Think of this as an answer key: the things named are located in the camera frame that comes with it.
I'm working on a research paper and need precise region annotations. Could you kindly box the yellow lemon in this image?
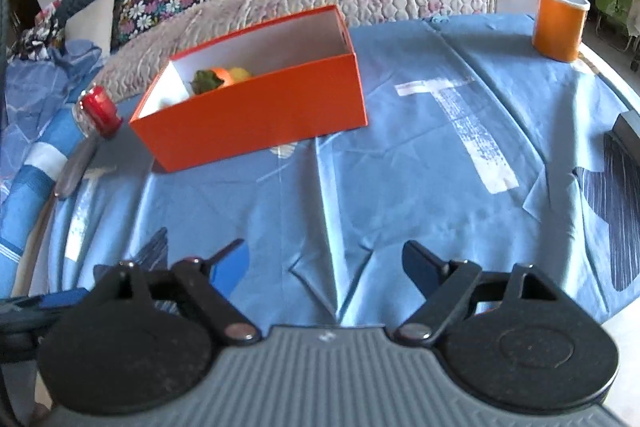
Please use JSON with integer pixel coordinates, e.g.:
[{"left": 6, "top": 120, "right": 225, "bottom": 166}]
[{"left": 229, "top": 67, "right": 253, "bottom": 83}]

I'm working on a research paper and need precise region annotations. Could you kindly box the blue tablecloth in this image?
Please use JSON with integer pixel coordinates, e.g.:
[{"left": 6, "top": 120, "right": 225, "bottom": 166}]
[{"left": 26, "top": 15, "right": 639, "bottom": 329}]

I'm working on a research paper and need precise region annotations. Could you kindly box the red soda can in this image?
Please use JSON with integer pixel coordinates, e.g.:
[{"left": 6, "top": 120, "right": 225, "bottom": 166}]
[{"left": 79, "top": 86, "right": 122, "bottom": 138}]

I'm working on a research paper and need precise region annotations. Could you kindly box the orange cardboard box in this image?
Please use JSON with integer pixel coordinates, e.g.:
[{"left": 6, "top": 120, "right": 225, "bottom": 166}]
[{"left": 129, "top": 5, "right": 368, "bottom": 172}]

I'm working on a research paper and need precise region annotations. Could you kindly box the black box on table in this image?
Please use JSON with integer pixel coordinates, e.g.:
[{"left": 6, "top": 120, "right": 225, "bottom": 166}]
[{"left": 612, "top": 110, "right": 640, "bottom": 156}]

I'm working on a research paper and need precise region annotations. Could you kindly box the white pillow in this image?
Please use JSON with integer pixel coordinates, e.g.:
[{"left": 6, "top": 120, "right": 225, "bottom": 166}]
[{"left": 65, "top": 0, "right": 115, "bottom": 57}]

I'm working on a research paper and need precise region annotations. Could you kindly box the orange cylindrical cup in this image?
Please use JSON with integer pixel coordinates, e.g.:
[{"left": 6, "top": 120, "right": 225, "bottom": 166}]
[{"left": 532, "top": 0, "right": 590, "bottom": 63}]

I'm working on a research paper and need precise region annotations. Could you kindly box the pink quilted sofa cover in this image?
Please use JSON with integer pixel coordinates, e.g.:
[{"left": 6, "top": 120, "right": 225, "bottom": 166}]
[{"left": 94, "top": 0, "right": 496, "bottom": 102}]

